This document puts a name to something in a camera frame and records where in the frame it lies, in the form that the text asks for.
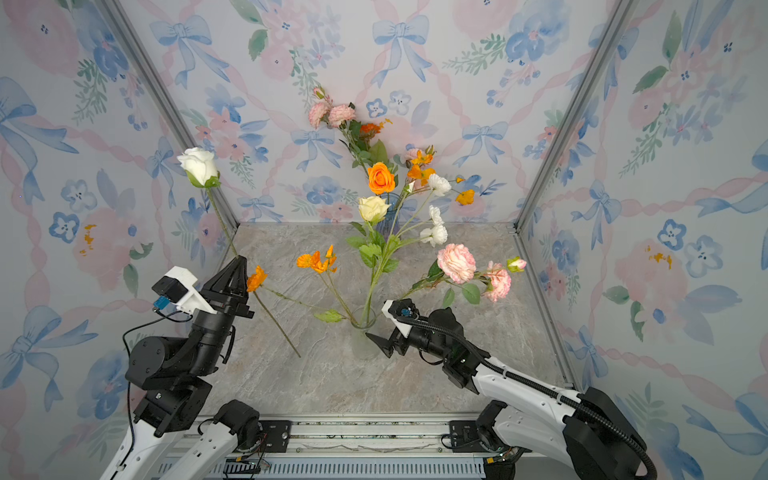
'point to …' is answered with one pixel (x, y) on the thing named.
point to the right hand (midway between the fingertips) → (379, 314)
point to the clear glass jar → (362, 319)
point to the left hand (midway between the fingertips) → (240, 257)
